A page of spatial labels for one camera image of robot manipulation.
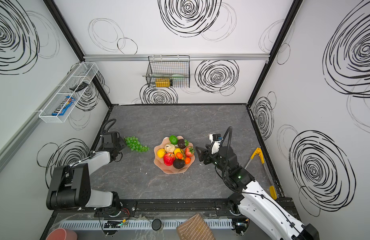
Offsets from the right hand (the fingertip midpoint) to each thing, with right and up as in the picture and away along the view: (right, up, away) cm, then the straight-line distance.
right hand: (200, 146), depth 75 cm
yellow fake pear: (-22, -6, +12) cm, 26 cm away
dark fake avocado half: (-11, -1, +14) cm, 18 cm away
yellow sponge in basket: (-21, +35, +13) cm, 43 cm away
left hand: (-49, -1, +19) cm, 53 cm away
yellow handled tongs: (+37, -6, +17) cm, 41 cm away
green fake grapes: (-40, -2, +18) cm, 44 cm away
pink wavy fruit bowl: (-23, -12, +11) cm, 29 cm away
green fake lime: (-15, +1, +16) cm, 22 cm away
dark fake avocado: (-12, -11, +7) cm, 17 cm away
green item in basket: (-16, +40, +14) cm, 45 cm away
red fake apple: (-17, -9, +10) cm, 22 cm away
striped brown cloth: (-3, -36, -7) cm, 37 cm away
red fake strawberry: (-6, -5, +10) cm, 13 cm away
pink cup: (-58, -33, -15) cm, 68 cm away
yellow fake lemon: (-13, -5, +14) cm, 19 cm away
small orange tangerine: (-7, -10, +10) cm, 15 cm away
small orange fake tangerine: (-11, -7, +9) cm, 16 cm away
